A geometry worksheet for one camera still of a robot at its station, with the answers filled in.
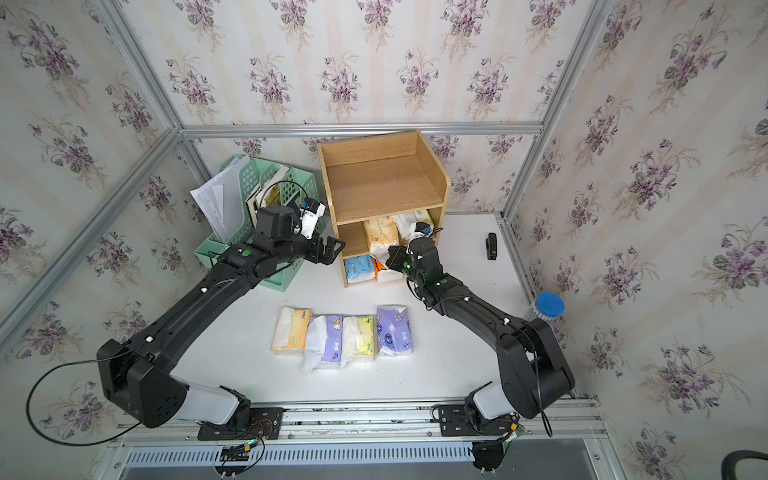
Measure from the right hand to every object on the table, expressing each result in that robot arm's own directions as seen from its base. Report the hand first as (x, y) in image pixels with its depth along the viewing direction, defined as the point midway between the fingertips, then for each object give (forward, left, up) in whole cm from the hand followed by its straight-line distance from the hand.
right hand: (391, 248), depth 85 cm
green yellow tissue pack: (-22, +9, -14) cm, 27 cm away
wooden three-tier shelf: (+10, +2, +12) cm, 16 cm away
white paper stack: (+14, +53, +5) cm, 55 cm away
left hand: (-4, +15, +8) cm, 17 cm away
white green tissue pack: (+8, -4, +2) cm, 10 cm away
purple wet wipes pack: (-18, -1, -15) cm, 24 cm away
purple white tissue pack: (-24, +18, -13) cm, 33 cm away
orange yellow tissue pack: (-20, +28, -14) cm, 37 cm away
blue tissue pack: (+3, +10, -14) cm, 18 cm away
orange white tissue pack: (0, +2, -13) cm, 13 cm away
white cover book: (+17, +46, -1) cm, 50 cm away
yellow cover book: (+17, +37, +4) cm, 41 cm away
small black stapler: (+16, -37, -18) cm, 44 cm away
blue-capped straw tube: (-17, -40, -1) cm, 43 cm away
